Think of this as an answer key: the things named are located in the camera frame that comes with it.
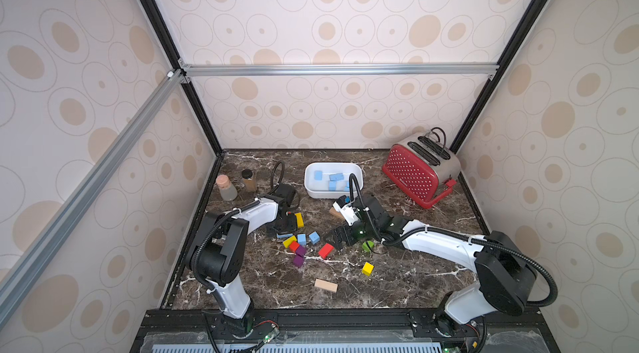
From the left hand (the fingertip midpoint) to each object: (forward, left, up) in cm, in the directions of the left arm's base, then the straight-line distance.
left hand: (294, 228), depth 93 cm
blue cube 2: (+25, -8, +1) cm, 27 cm away
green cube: (-7, -27, -1) cm, 28 cm away
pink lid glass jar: (+13, +27, +5) cm, 31 cm away
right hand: (-5, -17, +9) cm, 20 cm away
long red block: (-8, -12, 0) cm, 14 cm away
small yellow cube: (-15, -26, +1) cm, 30 cm away
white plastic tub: (+17, -9, +2) cm, 19 cm away
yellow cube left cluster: (-6, +2, 0) cm, 7 cm away
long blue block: (-4, +3, +2) cm, 6 cm away
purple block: (-12, -2, +1) cm, 12 cm away
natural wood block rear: (-3, -14, +18) cm, 23 cm away
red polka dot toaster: (+17, -47, +16) cm, 53 cm away
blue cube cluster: (-4, -8, +1) cm, 9 cm away
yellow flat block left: (+3, -2, 0) cm, 4 cm away
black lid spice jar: (+18, +19, +6) cm, 27 cm away
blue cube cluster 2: (-5, -3, +2) cm, 6 cm away
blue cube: (+20, -15, 0) cm, 25 cm away
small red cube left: (-7, 0, 0) cm, 8 cm away
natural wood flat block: (-20, -12, 0) cm, 24 cm away
